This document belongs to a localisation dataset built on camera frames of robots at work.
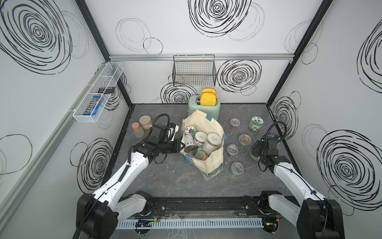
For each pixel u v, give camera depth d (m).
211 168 0.74
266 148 0.66
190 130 0.94
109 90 0.79
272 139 0.75
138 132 0.94
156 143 0.59
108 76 0.87
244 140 0.93
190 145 0.84
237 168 0.81
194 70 1.45
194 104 0.99
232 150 0.89
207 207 0.75
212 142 0.77
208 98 0.97
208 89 0.99
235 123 1.02
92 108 0.69
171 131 0.64
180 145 0.74
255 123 0.99
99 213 0.37
